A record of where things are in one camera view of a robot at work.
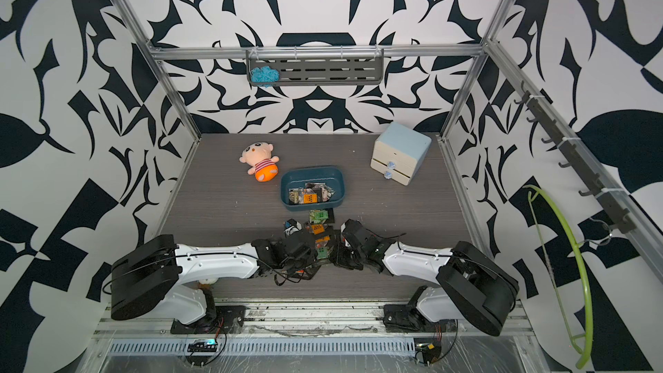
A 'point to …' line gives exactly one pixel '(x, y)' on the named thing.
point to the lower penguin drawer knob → (388, 174)
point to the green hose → (587, 358)
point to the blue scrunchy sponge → (265, 77)
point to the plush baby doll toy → (258, 155)
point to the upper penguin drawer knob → (391, 165)
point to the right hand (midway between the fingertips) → (326, 256)
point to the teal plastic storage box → (312, 187)
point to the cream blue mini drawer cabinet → (399, 153)
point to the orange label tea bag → (317, 229)
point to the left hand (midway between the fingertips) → (318, 250)
